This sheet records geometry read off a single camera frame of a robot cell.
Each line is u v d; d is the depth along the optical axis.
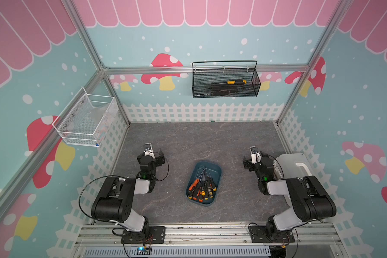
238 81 0.92
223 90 0.88
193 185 0.85
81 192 0.43
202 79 0.99
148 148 0.79
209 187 0.87
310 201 0.46
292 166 0.83
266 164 0.71
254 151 0.81
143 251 0.73
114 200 0.46
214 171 0.94
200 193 0.85
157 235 0.75
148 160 0.73
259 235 0.74
